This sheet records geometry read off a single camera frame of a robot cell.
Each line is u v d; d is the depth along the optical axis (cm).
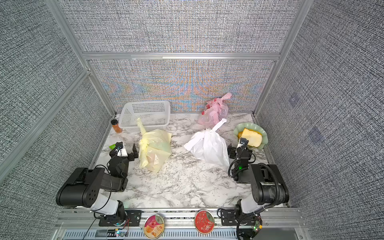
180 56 88
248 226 72
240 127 106
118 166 68
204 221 70
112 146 99
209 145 84
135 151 83
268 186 45
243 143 78
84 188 45
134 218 73
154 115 117
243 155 68
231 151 83
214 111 103
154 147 86
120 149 74
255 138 93
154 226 69
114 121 104
